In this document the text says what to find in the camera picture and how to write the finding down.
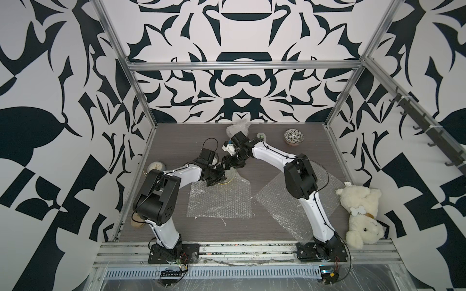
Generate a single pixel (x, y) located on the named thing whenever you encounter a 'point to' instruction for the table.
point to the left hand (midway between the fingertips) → (226, 174)
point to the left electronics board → (169, 277)
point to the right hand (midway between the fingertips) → (224, 165)
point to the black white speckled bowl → (293, 137)
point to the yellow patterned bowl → (229, 174)
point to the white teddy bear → (363, 202)
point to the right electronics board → (329, 276)
